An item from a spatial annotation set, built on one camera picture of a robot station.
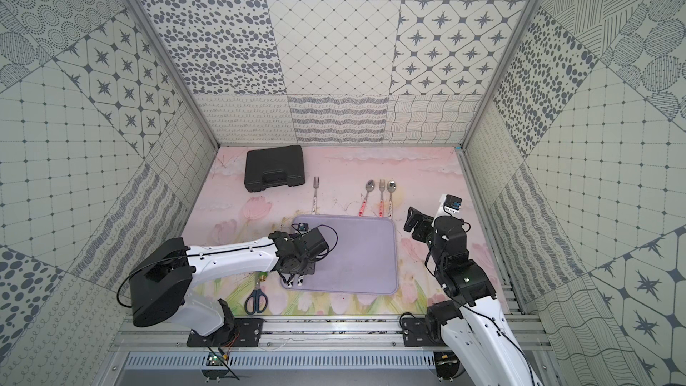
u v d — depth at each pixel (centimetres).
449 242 52
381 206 101
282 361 70
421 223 65
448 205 62
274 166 111
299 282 80
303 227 79
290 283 82
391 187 107
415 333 73
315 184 108
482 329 46
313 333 75
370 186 107
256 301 80
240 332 73
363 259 88
